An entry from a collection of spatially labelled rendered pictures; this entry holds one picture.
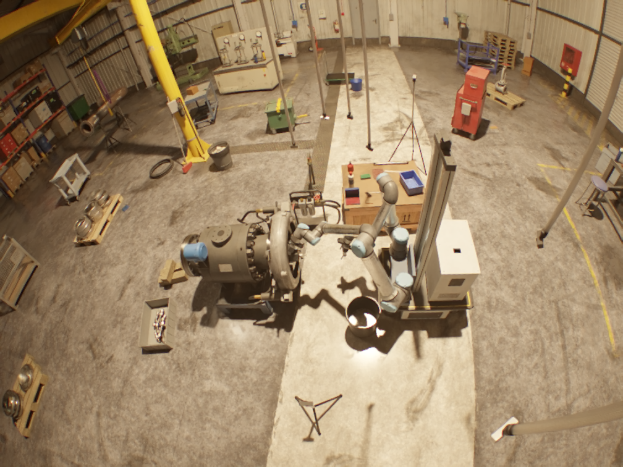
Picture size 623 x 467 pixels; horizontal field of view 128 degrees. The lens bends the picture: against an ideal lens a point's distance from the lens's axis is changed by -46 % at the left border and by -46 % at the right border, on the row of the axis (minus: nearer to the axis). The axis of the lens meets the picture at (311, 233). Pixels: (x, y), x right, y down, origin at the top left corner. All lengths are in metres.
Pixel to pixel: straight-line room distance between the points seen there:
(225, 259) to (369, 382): 1.74
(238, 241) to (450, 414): 2.51
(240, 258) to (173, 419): 1.90
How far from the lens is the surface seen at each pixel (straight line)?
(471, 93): 5.12
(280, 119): 5.45
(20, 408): 5.52
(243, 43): 8.63
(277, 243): 2.27
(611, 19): 10.45
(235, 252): 2.49
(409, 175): 3.45
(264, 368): 2.87
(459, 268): 2.29
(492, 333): 3.12
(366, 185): 3.35
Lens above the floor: 2.68
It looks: 50 degrees down
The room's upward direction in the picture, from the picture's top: 13 degrees counter-clockwise
